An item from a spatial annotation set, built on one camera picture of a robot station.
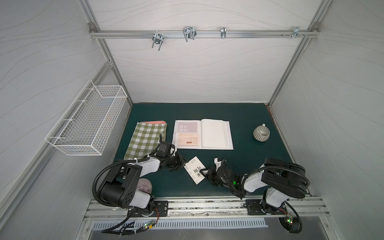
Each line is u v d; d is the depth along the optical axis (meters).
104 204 0.43
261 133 1.01
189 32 0.77
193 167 0.88
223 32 0.78
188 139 0.99
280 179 0.46
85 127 0.68
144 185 0.80
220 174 0.67
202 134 1.01
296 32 0.77
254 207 0.74
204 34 0.78
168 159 0.77
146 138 0.99
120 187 0.44
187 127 1.04
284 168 0.45
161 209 0.73
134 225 0.70
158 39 0.80
